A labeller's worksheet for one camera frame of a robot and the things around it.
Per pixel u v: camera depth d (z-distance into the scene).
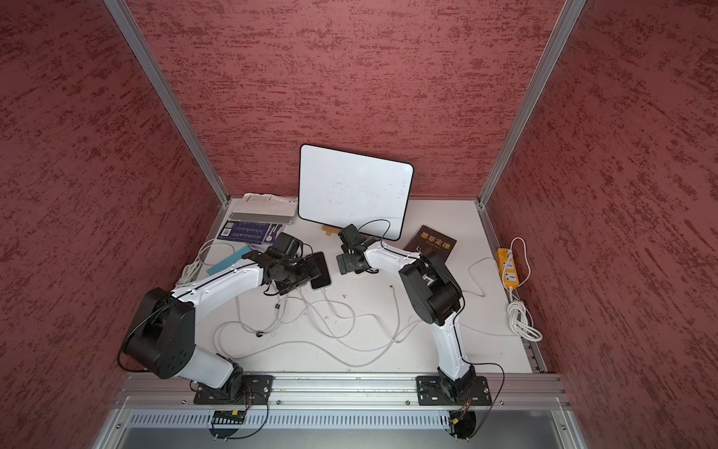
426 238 1.05
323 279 0.95
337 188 0.98
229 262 0.97
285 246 0.71
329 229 1.04
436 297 0.53
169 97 0.87
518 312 0.87
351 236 0.79
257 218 1.10
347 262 0.89
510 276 0.95
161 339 0.43
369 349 0.82
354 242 0.78
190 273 0.97
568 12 0.71
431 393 0.73
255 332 0.84
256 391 0.74
